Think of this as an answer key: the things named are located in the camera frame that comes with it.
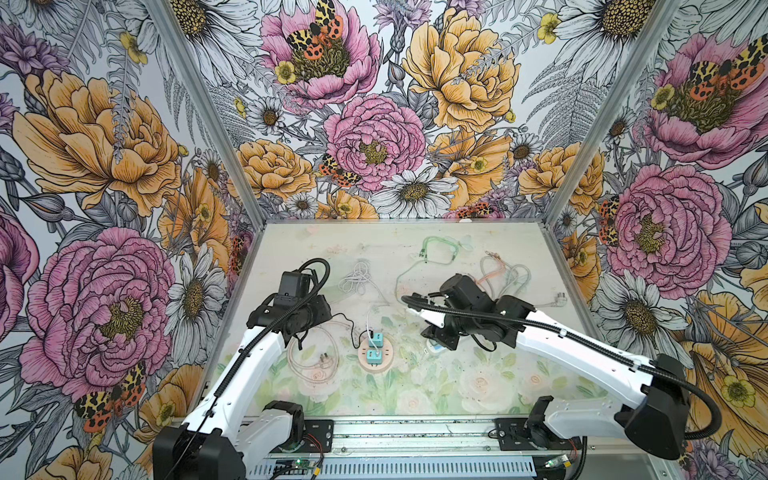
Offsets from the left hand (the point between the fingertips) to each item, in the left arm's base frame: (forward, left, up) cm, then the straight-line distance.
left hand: (321, 320), depth 82 cm
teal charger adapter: (-4, -15, -5) cm, 16 cm away
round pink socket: (-7, -18, -9) cm, 21 cm away
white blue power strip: (-5, -30, -10) cm, 32 cm away
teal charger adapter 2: (-9, -14, -4) cm, 17 cm away
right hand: (-6, -29, +3) cm, 30 cm away
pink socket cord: (-8, 0, -10) cm, 12 cm away
